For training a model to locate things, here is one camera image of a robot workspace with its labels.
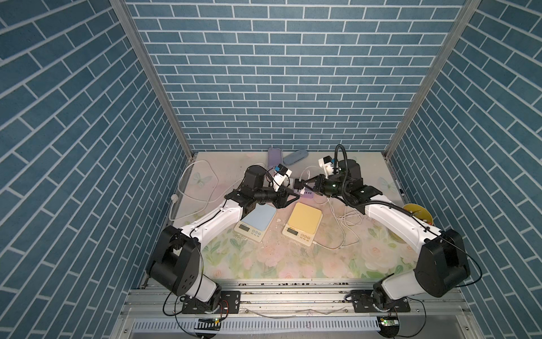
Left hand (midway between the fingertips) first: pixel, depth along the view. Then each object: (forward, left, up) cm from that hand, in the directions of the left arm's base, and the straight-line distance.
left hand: (300, 196), depth 78 cm
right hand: (+4, -2, +2) cm, 5 cm away
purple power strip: (0, -3, +1) cm, 3 cm away
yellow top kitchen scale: (-2, -3, -19) cm, 19 cm away
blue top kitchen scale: (-2, +18, -19) cm, 26 cm away
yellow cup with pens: (-2, -50, -8) cm, 50 cm away
